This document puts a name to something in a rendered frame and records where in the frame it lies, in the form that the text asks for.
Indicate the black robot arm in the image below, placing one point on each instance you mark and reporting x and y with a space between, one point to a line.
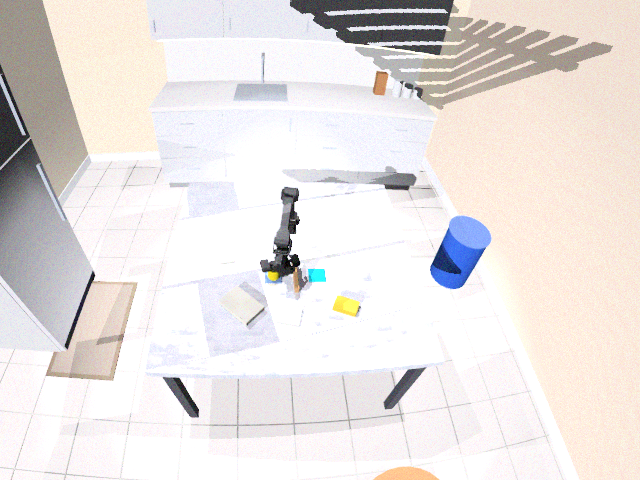
282 241

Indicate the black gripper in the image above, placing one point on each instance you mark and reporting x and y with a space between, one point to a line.
265 265

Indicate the yellow block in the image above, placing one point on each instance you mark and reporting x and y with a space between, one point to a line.
345 305

